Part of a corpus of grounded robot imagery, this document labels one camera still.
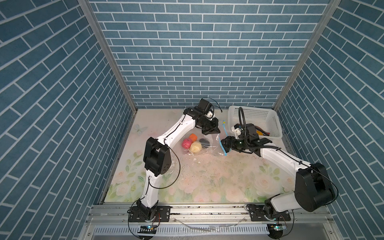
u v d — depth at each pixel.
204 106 0.71
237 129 0.81
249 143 0.67
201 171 0.89
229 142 0.77
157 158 0.52
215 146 0.87
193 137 0.98
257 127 1.07
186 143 0.94
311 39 0.83
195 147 0.94
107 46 0.85
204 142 0.95
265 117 1.12
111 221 0.73
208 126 0.76
